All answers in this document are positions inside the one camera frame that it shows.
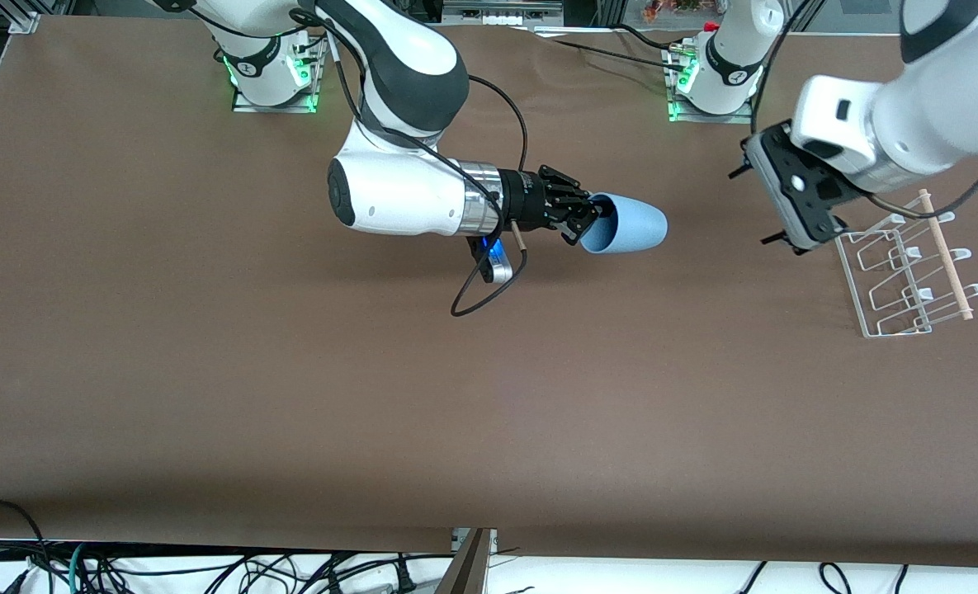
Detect light blue plastic cup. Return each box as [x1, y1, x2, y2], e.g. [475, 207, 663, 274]
[579, 192, 669, 255]

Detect brown table cover sheet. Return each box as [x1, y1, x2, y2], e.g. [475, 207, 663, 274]
[0, 15, 978, 570]

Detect orange red background item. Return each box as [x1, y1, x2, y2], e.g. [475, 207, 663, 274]
[641, 0, 706, 22]

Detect white power strip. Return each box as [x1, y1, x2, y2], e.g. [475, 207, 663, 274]
[442, 0, 565, 26]

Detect dark angled metal bar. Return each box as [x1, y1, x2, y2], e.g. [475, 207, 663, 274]
[434, 529, 491, 594]

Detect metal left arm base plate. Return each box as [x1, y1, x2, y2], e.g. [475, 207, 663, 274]
[664, 44, 755, 125]

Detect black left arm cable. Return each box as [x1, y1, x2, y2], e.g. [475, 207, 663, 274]
[749, 0, 978, 223]

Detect white wire cup rack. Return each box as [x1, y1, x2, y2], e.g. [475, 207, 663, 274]
[834, 190, 978, 340]

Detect black cable on table cover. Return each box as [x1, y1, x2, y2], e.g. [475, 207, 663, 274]
[615, 23, 697, 54]
[550, 37, 678, 67]

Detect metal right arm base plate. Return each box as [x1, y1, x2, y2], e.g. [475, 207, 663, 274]
[231, 37, 321, 115]

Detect silver metal table bracket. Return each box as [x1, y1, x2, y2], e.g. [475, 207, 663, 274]
[451, 527, 499, 556]

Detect tangled black floor cables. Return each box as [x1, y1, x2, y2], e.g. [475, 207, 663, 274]
[92, 551, 456, 594]

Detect aluminium frame profile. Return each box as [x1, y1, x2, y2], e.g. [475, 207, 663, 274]
[6, 0, 44, 35]

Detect teal cable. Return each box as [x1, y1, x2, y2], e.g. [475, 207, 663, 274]
[66, 541, 95, 594]

